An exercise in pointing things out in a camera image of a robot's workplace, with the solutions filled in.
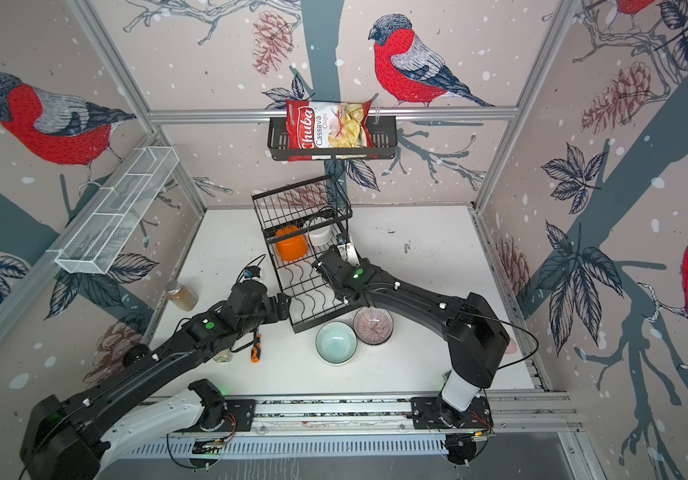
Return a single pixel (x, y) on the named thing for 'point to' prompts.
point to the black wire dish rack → (300, 222)
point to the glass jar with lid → (181, 296)
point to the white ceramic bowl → (321, 236)
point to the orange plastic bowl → (291, 249)
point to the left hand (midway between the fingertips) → (278, 301)
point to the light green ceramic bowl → (336, 343)
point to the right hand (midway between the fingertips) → (350, 271)
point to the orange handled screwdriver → (256, 349)
